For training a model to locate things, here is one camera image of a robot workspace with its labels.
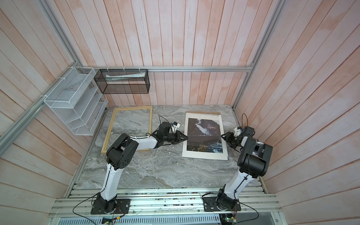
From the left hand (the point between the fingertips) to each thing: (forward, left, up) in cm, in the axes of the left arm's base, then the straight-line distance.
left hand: (188, 140), depth 91 cm
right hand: (+6, -26, -5) cm, 27 cm away
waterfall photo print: (+12, -13, -7) cm, 19 cm away
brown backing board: (+33, -15, -8) cm, 37 cm away
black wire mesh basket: (+44, +50, +15) cm, 68 cm away
